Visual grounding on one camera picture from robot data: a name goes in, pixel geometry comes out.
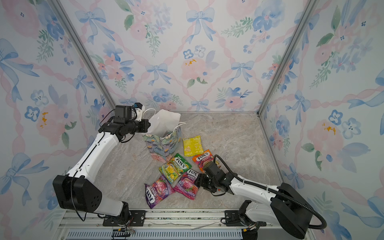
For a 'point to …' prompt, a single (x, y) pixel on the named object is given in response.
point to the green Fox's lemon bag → (174, 167)
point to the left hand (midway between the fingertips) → (150, 122)
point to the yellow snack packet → (192, 146)
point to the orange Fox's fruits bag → (203, 158)
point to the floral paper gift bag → (164, 137)
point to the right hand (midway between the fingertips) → (196, 184)
